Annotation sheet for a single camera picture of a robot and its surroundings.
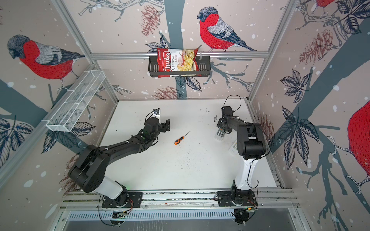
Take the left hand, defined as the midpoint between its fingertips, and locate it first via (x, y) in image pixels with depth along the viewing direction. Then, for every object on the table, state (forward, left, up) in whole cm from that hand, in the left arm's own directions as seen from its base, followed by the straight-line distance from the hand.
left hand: (162, 118), depth 88 cm
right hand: (+4, -41, -16) cm, 45 cm away
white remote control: (-3, -39, -15) cm, 41 cm away
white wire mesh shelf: (-3, +46, +14) cm, 48 cm away
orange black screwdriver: (-7, -10, -15) cm, 19 cm away
